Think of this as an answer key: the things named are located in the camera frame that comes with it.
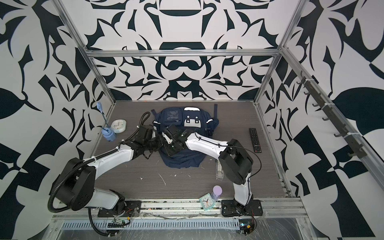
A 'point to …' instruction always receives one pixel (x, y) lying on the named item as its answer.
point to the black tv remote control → (255, 140)
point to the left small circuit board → (118, 223)
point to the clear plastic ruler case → (220, 174)
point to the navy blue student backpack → (193, 119)
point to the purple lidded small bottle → (217, 191)
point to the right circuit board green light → (247, 225)
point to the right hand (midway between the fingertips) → (166, 150)
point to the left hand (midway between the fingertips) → (168, 139)
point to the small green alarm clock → (207, 201)
